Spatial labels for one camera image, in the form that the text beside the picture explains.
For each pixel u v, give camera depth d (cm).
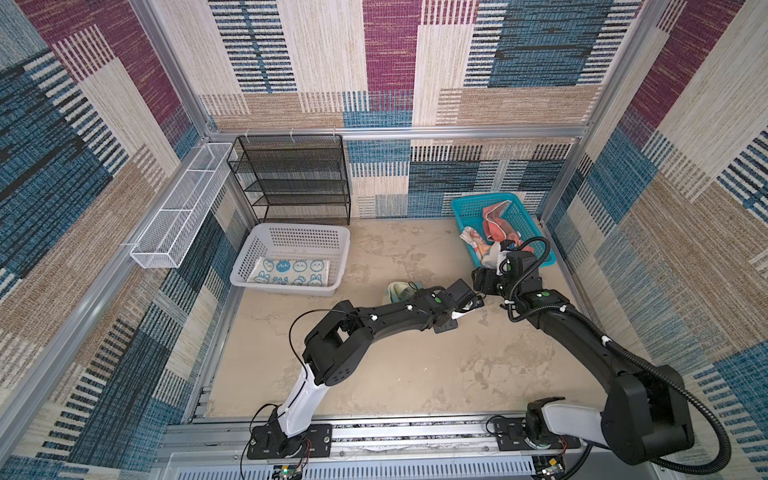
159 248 69
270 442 64
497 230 108
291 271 105
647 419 40
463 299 71
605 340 48
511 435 73
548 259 96
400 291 90
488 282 79
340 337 57
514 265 67
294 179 108
